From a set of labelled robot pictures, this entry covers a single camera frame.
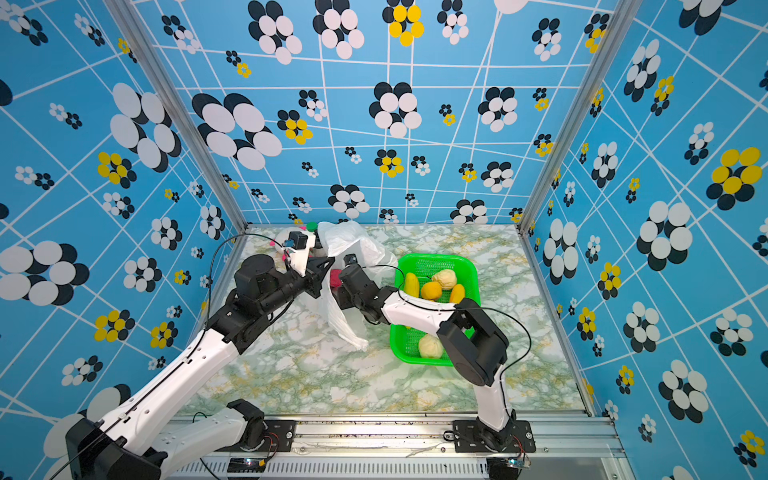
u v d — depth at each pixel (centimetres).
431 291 95
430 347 82
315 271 62
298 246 58
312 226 109
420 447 72
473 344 49
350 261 80
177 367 45
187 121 89
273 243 111
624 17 68
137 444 40
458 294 95
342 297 79
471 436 72
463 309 52
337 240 72
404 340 89
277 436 72
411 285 97
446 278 97
